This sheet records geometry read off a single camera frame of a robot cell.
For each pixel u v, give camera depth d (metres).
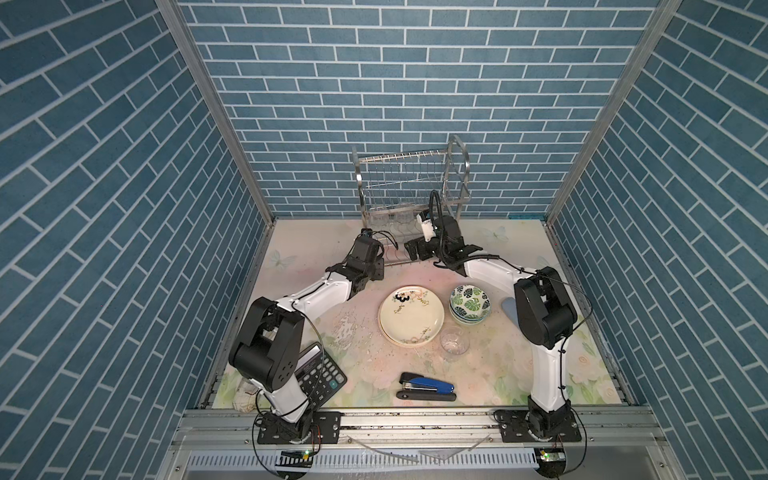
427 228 0.87
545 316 0.54
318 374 0.81
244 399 0.75
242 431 0.75
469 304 0.91
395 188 1.15
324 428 0.74
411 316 0.93
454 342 0.87
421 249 0.89
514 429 0.74
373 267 0.84
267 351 0.46
